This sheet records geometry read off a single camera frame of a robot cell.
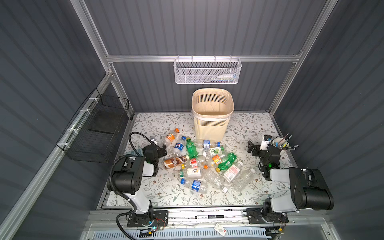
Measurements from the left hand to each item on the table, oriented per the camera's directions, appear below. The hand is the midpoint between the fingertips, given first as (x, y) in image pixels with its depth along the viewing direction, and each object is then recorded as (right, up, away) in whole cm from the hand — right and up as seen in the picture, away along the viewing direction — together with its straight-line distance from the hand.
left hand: (154, 145), depth 96 cm
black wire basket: (-24, +8, -23) cm, 34 cm away
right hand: (+66, +2, -6) cm, 67 cm away
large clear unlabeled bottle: (+54, -18, -12) cm, 59 cm away
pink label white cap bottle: (+48, -14, -12) cm, 51 cm away
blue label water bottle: (+34, +1, 0) cm, 34 cm away
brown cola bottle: (+14, -9, -8) cm, 18 cm away
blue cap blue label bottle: (+27, -20, -17) cm, 37 cm away
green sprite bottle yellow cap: (+25, -3, +2) cm, 25 cm away
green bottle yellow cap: (+44, -11, -7) cm, 46 cm away
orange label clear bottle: (+39, -7, -10) cm, 41 cm away
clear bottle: (+38, -19, -10) cm, 43 cm away
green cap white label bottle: (+25, -14, -14) cm, 32 cm away
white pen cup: (+80, +2, -5) cm, 80 cm away
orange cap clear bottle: (+9, +4, +3) cm, 10 cm away
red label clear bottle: (+26, -9, -9) cm, 29 cm away
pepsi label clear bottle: (+15, -3, 0) cm, 16 cm away
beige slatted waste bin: (+39, +25, +9) cm, 47 cm away
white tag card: (+39, -36, -27) cm, 59 cm away
